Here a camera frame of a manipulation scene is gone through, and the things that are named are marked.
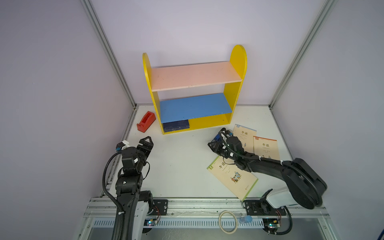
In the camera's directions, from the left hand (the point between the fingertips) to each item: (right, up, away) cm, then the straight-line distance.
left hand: (149, 141), depth 75 cm
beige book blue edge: (+60, 0, +28) cm, 66 cm away
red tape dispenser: (-11, +9, +28) cm, 32 cm away
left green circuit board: (+2, -39, -5) cm, 39 cm away
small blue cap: (+46, -31, -13) cm, 57 cm away
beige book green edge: (+50, -25, +8) cm, 57 cm away
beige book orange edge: (+71, -8, +22) cm, 75 cm away
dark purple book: (+10, +7, +27) cm, 30 cm away
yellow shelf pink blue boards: (+14, +15, +20) cm, 28 cm away
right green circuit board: (+61, -39, -4) cm, 73 cm away
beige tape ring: (+36, -39, -6) cm, 53 cm away
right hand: (+32, -6, +11) cm, 35 cm away
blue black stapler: (+38, -1, +20) cm, 43 cm away
